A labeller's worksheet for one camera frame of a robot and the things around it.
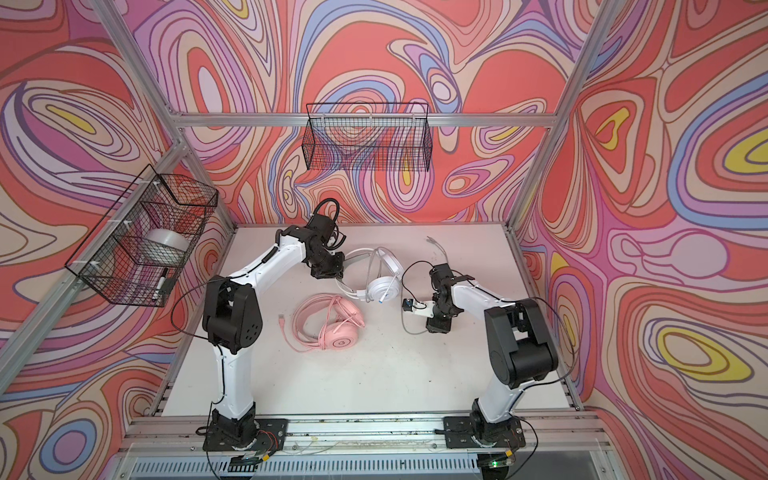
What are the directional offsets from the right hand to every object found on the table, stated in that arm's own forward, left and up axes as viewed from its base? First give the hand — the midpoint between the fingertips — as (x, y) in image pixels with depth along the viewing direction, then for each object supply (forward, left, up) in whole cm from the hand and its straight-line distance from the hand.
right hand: (440, 324), depth 93 cm
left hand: (+14, +29, +11) cm, 34 cm away
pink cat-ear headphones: (-6, +29, +11) cm, 32 cm away
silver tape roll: (+6, +70, +34) cm, 78 cm away
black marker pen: (+1, +72, +27) cm, 77 cm away
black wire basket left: (+2, +80, +35) cm, 87 cm away
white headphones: (+3, +18, +17) cm, 25 cm away
